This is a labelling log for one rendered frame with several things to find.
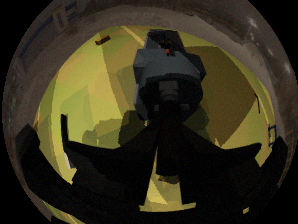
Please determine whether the small orange block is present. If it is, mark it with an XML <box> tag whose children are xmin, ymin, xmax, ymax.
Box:
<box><xmin>94</xmin><ymin>35</ymin><xmax>110</xmax><ymax>45</ymax></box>

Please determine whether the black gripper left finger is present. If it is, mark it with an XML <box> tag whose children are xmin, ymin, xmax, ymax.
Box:
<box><xmin>63</xmin><ymin>119</ymin><xmax>160</xmax><ymax>205</ymax></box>

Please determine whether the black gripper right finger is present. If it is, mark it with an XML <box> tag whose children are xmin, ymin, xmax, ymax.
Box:
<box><xmin>178</xmin><ymin>124</ymin><xmax>262</xmax><ymax>205</ymax></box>

